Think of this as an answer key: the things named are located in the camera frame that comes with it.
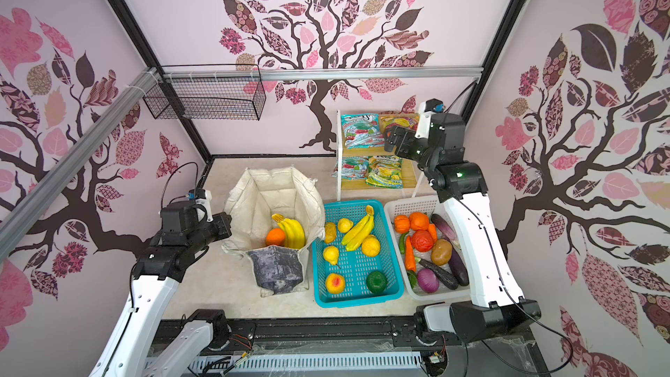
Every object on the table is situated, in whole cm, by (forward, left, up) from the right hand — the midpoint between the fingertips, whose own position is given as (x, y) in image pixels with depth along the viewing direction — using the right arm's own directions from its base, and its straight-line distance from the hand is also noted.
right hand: (403, 130), depth 67 cm
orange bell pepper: (-8, -4, -36) cm, 37 cm away
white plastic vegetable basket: (-19, -13, -41) cm, 46 cm away
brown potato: (-18, -15, -36) cm, 43 cm away
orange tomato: (-6, -11, -36) cm, 39 cm away
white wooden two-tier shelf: (+6, -9, -28) cm, 30 cm away
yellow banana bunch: (-12, +12, -40) cm, 43 cm away
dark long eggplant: (-26, -16, -39) cm, 49 cm away
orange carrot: (-21, -6, -38) cm, 44 cm away
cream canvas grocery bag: (-3, +46, -27) cm, 53 cm away
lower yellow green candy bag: (+7, +1, -24) cm, 25 cm away
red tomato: (-14, -11, -37) cm, 40 cm away
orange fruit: (-13, +39, -35) cm, 54 cm away
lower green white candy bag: (+9, +12, -25) cm, 29 cm away
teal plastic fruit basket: (-19, +12, -43) cm, 48 cm away
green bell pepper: (-27, +6, -38) cm, 47 cm away
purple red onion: (-27, -10, -38) cm, 47 cm away
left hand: (-14, +49, -22) cm, 56 cm away
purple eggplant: (-22, -21, -40) cm, 50 cm away
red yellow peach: (-27, +19, -38) cm, 50 cm away
